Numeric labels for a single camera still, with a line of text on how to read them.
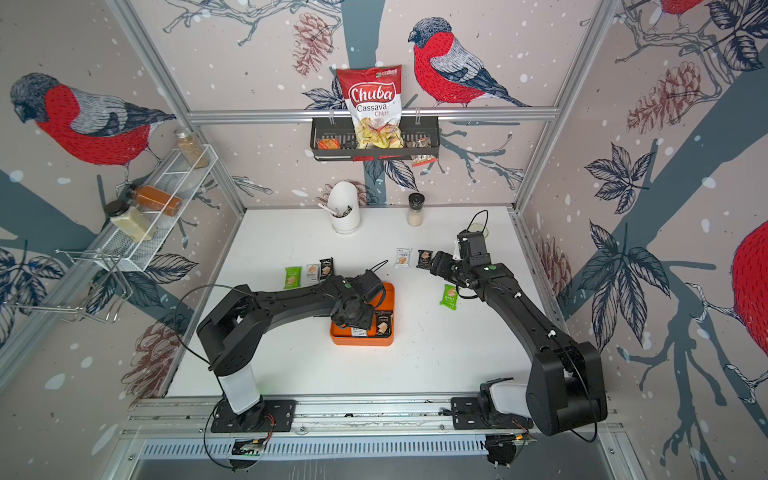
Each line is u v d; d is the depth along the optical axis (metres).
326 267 1.01
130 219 0.66
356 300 0.67
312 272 1.01
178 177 0.87
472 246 0.65
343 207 1.13
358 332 0.86
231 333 0.47
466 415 0.73
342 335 0.84
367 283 0.73
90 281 0.61
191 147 0.85
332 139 0.93
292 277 1.00
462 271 0.64
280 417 0.73
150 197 0.72
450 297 0.95
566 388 0.41
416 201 1.07
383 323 0.86
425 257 1.04
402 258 1.04
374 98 0.81
